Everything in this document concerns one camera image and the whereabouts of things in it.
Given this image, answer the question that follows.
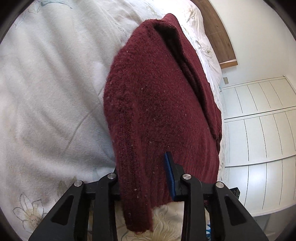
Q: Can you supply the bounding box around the dark red knitted sweater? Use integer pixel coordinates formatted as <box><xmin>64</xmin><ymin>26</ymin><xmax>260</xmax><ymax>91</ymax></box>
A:
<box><xmin>103</xmin><ymin>14</ymin><xmax>222</xmax><ymax>232</ymax></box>

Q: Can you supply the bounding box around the floral white duvet cover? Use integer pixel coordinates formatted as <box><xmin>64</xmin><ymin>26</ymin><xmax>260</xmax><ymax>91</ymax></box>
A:
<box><xmin>1</xmin><ymin>1</ymin><xmax>224</xmax><ymax>240</ymax></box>

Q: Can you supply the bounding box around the right beige wall switch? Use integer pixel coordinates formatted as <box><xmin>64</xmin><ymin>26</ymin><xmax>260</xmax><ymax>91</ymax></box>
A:
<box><xmin>223</xmin><ymin>77</ymin><xmax>229</xmax><ymax>84</ymax></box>

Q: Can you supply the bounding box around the white wardrobe with doors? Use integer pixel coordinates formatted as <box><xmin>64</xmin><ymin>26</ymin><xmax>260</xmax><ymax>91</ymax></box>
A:
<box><xmin>221</xmin><ymin>76</ymin><xmax>295</xmax><ymax>216</ymax></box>

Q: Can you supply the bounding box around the wooden bed headboard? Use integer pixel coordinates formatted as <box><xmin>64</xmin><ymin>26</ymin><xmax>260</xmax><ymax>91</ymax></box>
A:
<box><xmin>192</xmin><ymin>0</ymin><xmax>238</xmax><ymax>69</ymax></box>

